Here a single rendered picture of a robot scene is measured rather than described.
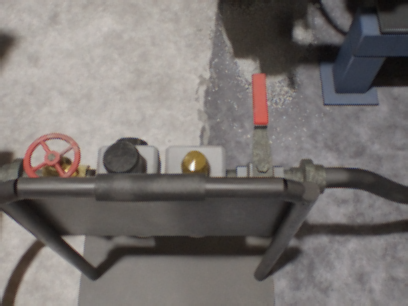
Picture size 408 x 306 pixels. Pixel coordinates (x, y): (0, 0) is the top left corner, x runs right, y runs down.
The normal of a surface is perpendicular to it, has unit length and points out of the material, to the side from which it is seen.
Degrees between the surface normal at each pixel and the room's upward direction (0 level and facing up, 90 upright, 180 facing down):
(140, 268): 0
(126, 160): 0
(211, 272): 0
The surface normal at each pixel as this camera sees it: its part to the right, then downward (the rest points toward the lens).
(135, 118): 0.00, -0.41
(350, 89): 0.00, 0.91
